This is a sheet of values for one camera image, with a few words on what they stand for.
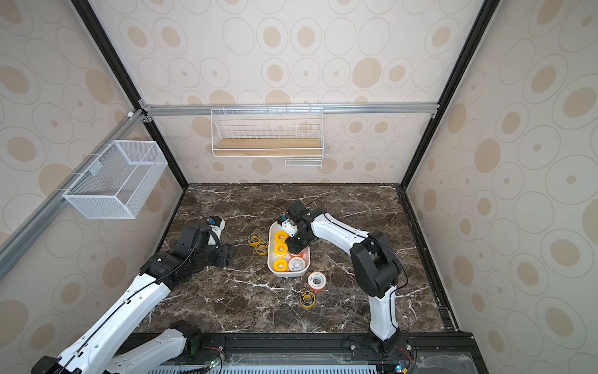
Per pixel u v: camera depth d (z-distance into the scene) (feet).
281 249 3.10
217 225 2.21
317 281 2.86
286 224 2.73
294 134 3.26
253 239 3.24
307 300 2.70
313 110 3.01
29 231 1.76
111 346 1.37
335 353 2.40
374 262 1.66
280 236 3.26
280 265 2.98
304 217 2.21
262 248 3.16
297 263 2.98
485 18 2.26
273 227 3.18
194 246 1.82
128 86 2.73
